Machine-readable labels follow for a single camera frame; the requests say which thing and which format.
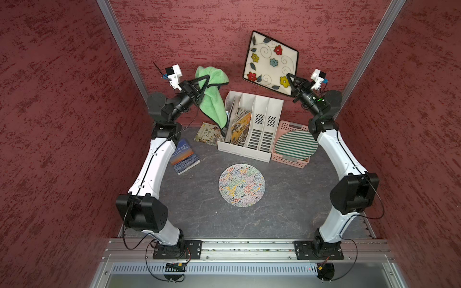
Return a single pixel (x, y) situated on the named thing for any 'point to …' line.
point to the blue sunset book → (183, 158)
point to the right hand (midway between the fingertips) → (283, 77)
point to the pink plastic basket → (284, 128)
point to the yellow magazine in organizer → (239, 129)
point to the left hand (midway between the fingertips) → (210, 80)
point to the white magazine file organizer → (253, 123)
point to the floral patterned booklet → (208, 133)
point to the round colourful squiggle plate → (242, 185)
